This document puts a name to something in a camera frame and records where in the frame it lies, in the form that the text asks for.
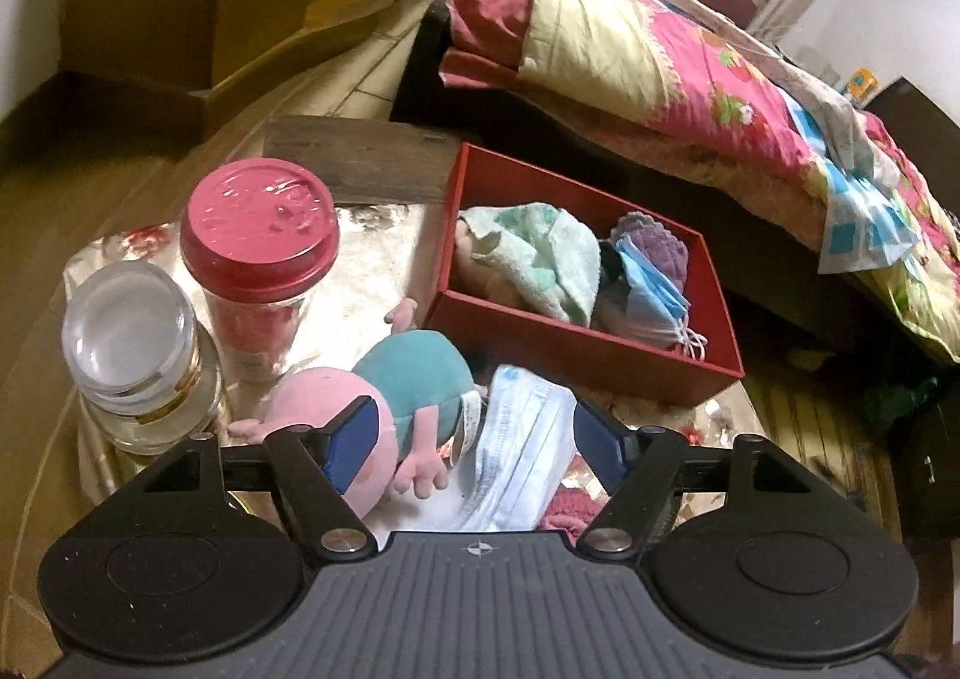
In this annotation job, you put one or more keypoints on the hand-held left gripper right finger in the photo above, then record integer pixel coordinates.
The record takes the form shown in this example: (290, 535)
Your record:
(600, 443)

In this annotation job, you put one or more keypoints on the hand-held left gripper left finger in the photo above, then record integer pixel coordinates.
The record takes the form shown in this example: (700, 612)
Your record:
(349, 443)

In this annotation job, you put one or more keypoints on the pink pig plush toy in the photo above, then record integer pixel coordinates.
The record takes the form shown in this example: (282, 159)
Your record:
(300, 409)

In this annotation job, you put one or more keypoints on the packet of white face masks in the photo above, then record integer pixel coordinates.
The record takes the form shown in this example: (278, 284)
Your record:
(517, 439)

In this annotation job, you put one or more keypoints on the teal pig plush toy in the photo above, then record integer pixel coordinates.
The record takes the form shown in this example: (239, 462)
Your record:
(420, 379)

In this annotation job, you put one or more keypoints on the red cardboard box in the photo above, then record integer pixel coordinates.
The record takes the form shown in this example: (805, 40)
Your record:
(570, 349)

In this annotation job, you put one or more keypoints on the blue face mask bundle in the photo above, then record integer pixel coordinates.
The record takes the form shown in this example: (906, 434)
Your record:
(649, 296)

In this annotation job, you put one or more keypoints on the black multicoloured plush toy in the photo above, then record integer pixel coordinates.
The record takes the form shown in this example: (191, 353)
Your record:
(612, 266)

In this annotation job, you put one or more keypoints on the beige plush toy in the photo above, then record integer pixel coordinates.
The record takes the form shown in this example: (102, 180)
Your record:
(504, 289)

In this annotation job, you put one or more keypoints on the green white towel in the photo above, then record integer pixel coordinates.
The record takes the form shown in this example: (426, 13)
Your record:
(540, 259)

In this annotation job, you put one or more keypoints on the purple knitted cloth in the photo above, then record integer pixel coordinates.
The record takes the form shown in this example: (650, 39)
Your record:
(652, 236)

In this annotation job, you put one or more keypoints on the red knitted cloth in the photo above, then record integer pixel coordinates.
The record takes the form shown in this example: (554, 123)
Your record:
(566, 510)

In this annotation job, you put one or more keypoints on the pink lidded tumbler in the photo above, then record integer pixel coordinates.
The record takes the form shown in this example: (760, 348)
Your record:
(255, 221)

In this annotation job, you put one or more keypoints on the clear glass jar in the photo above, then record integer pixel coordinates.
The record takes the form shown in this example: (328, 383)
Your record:
(127, 326)

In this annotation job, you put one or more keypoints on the green bag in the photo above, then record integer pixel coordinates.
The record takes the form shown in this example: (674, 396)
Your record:
(900, 398)

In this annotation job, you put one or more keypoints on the dark cabinet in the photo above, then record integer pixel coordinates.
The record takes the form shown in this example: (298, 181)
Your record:
(934, 454)

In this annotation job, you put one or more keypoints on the blue checked white sheet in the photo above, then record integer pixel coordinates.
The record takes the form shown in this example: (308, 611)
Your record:
(855, 214)

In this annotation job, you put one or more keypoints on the pink printed quilt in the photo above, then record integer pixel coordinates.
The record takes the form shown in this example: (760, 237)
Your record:
(600, 49)

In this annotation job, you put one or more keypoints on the dark wooden headboard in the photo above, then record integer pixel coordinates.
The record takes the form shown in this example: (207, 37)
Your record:
(922, 109)

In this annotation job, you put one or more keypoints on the dark bed frame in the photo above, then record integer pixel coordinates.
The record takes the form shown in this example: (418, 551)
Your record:
(675, 192)

